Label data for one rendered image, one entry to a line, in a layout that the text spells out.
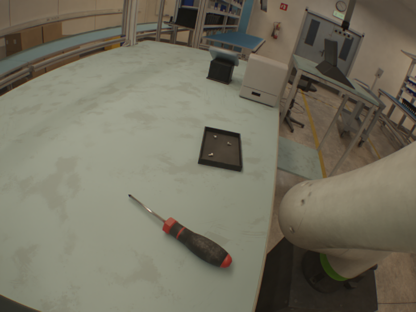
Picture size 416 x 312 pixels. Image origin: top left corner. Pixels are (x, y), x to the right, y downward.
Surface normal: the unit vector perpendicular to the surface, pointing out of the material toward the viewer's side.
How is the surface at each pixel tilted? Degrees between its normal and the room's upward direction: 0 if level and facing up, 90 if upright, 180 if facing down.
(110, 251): 0
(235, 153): 0
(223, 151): 0
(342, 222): 107
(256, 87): 90
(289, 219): 98
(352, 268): 90
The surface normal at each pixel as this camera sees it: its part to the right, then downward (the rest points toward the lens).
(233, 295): 0.18, -0.75
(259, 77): -0.25, 0.59
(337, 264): -0.88, 0.17
